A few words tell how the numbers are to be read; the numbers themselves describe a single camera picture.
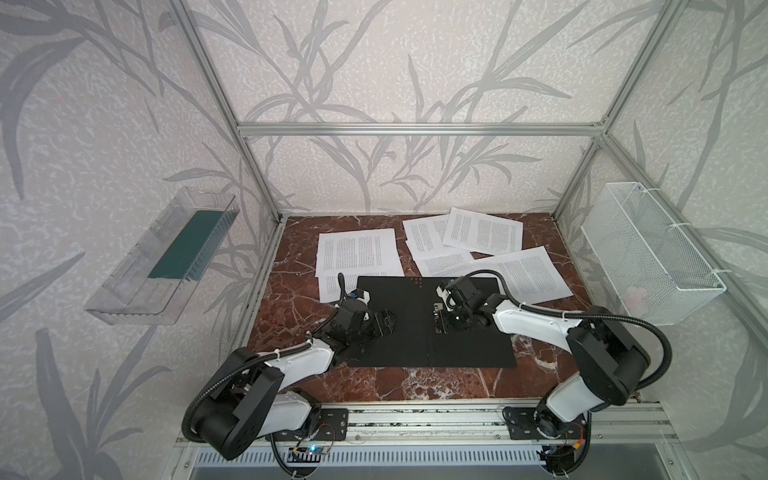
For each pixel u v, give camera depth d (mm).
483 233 1175
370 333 785
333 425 732
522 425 734
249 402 419
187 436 406
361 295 840
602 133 938
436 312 915
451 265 1058
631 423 753
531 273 1042
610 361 445
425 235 1155
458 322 754
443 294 839
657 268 631
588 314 499
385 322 790
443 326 781
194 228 736
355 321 704
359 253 1091
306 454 720
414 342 907
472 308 691
